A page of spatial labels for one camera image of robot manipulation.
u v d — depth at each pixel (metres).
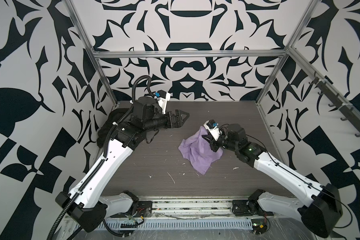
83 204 0.37
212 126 0.64
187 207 0.76
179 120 0.55
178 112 0.55
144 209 0.73
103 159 0.41
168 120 0.55
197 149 0.86
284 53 0.92
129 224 0.73
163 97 0.57
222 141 0.65
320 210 0.38
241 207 0.74
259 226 0.71
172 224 0.65
